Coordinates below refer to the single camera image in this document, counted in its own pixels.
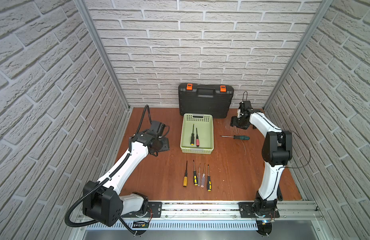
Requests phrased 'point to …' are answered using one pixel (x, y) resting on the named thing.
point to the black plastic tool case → (205, 99)
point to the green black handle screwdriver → (238, 137)
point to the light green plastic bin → (204, 124)
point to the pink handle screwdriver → (197, 141)
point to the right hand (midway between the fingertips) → (235, 122)
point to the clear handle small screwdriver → (199, 176)
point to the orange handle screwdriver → (185, 178)
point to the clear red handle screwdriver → (203, 178)
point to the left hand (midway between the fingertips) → (164, 144)
